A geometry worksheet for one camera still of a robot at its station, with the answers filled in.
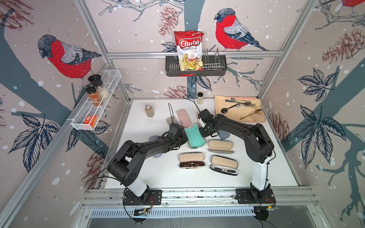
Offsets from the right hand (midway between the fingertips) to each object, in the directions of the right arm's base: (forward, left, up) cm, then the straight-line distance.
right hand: (202, 132), depth 96 cm
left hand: (-4, +8, +4) cm, 10 cm away
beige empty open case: (-9, -12, -2) cm, 15 cm away
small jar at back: (+29, +1, +5) cm, 30 cm away
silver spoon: (+35, -29, -1) cm, 46 cm away
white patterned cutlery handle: (+29, -33, -2) cm, 44 cm away
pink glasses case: (+14, +14, -1) cm, 19 cm away
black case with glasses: (-21, -13, -2) cm, 25 cm away
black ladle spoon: (+22, -18, -1) cm, 29 cm away
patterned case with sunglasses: (-19, +7, -1) cm, 20 cm away
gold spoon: (+22, -44, -2) cm, 49 cm away
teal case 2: (-2, +6, -2) cm, 6 cm away
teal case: (+10, +23, 0) cm, 25 cm away
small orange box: (-15, +55, +33) cm, 65 cm away
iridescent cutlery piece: (+33, -28, -2) cm, 44 cm away
